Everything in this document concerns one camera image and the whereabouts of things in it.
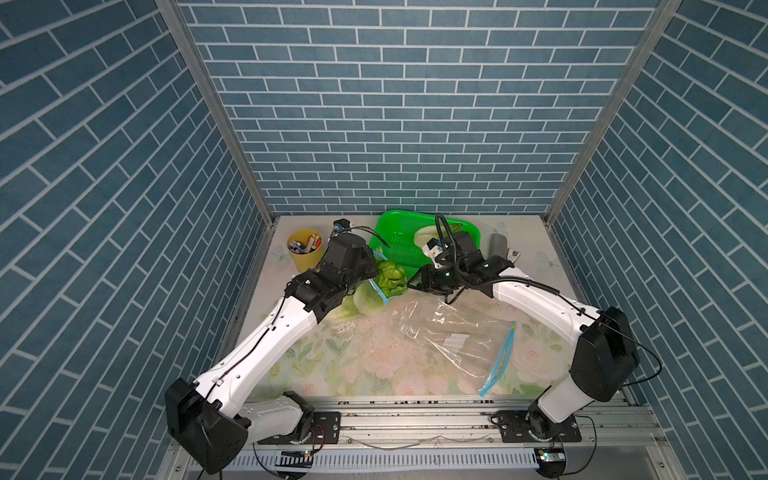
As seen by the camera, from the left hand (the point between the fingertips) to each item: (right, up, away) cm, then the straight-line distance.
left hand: (380, 255), depth 75 cm
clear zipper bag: (-6, -26, +13) cm, 30 cm away
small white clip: (+46, -1, +33) cm, 57 cm away
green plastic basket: (+3, +6, +39) cm, 40 cm away
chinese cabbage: (-4, -12, +4) cm, 14 cm away
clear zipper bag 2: (+26, -26, +12) cm, 39 cm away
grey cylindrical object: (+42, +3, +35) cm, 55 cm away
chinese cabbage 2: (+2, -6, +5) cm, 8 cm away
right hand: (+9, -9, +5) cm, 13 cm away
